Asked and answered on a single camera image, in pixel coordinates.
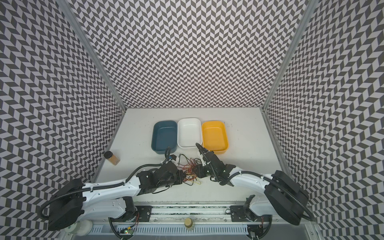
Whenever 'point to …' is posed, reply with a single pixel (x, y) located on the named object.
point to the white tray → (189, 132)
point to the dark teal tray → (164, 134)
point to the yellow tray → (214, 136)
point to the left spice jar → (114, 160)
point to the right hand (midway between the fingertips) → (195, 168)
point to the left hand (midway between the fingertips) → (188, 176)
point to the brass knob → (188, 222)
